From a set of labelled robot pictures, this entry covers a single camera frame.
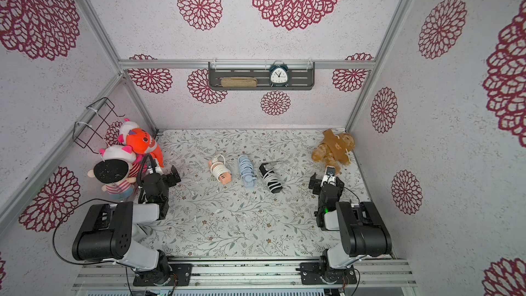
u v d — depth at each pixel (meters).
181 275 0.73
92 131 0.76
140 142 0.89
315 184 0.83
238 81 0.88
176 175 0.86
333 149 1.02
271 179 0.94
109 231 0.46
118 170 0.78
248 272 0.75
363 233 0.44
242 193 0.95
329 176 0.76
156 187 0.71
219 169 0.97
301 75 0.94
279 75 0.90
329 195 0.70
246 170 0.98
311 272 0.73
